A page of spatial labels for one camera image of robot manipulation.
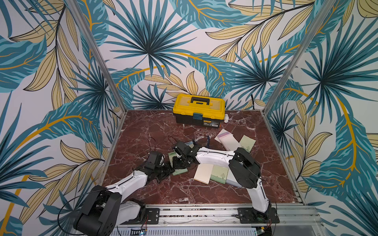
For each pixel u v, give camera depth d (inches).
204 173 34.6
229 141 40.0
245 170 20.3
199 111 38.5
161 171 28.9
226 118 44.2
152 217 29.1
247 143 39.8
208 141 39.8
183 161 27.1
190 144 39.5
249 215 29.1
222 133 42.2
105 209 16.1
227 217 29.6
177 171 34.3
